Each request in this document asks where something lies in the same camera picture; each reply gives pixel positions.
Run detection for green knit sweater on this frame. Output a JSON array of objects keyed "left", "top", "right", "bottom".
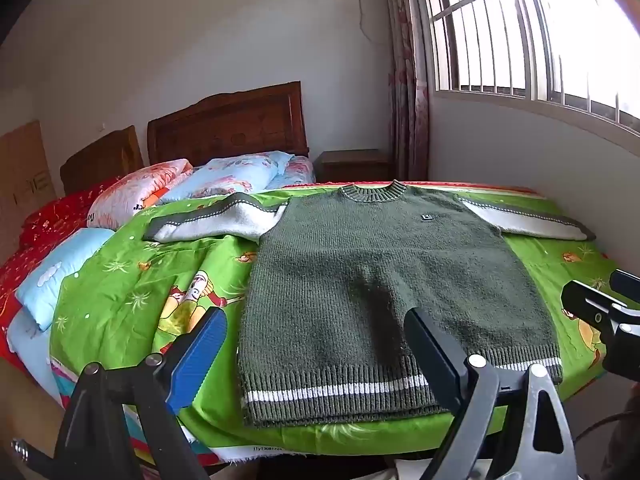
[{"left": 142, "top": 180, "right": 597, "bottom": 428}]

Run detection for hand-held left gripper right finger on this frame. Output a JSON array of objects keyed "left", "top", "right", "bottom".
[{"left": 404, "top": 307, "right": 579, "bottom": 480}]

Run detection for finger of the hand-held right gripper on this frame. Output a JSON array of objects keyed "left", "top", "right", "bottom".
[
  {"left": 609, "top": 269, "right": 640, "bottom": 306},
  {"left": 561, "top": 280, "right": 627, "bottom": 331}
]

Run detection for black cable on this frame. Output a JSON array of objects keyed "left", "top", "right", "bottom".
[{"left": 575, "top": 410, "right": 640, "bottom": 456}]

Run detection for pink floral curtain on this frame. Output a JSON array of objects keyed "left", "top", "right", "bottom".
[{"left": 380, "top": 0, "right": 431, "bottom": 181}]

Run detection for small floral pillow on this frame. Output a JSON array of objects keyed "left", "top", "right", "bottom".
[{"left": 277, "top": 155, "right": 317, "bottom": 189}]

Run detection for small wooden headboard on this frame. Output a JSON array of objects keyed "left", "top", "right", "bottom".
[{"left": 60, "top": 125, "right": 145, "bottom": 196}]

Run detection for barred window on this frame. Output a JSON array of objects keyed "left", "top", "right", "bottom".
[{"left": 420, "top": 0, "right": 640, "bottom": 133}]

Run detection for light blue floral pillow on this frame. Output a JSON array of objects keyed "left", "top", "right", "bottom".
[{"left": 159, "top": 154, "right": 293, "bottom": 206}]

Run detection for brown cardboard box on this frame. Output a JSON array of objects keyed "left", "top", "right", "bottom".
[{"left": 0, "top": 120, "right": 57, "bottom": 266}]

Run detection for plain light blue pillow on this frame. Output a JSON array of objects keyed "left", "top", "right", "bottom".
[{"left": 15, "top": 228, "right": 116, "bottom": 332}]

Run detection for large wooden headboard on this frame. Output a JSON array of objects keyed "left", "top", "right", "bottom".
[{"left": 146, "top": 81, "right": 310, "bottom": 167}]

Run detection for red printed bedsheet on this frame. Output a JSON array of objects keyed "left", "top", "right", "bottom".
[{"left": 0, "top": 177, "right": 123, "bottom": 366}]

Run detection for green cartoon printed quilt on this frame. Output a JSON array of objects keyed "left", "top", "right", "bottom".
[{"left": 49, "top": 182, "right": 621, "bottom": 456}]

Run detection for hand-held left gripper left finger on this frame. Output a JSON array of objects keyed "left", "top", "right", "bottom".
[{"left": 50, "top": 306, "right": 229, "bottom": 480}]

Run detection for pink floral pillow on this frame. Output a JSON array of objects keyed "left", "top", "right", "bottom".
[{"left": 86, "top": 159, "right": 195, "bottom": 230}]

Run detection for light blue sheet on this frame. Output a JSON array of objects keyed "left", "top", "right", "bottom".
[{"left": 7, "top": 307, "right": 63, "bottom": 401}]

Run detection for wooden nightstand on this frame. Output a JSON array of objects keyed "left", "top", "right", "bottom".
[{"left": 315, "top": 149, "right": 393, "bottom": 184}]

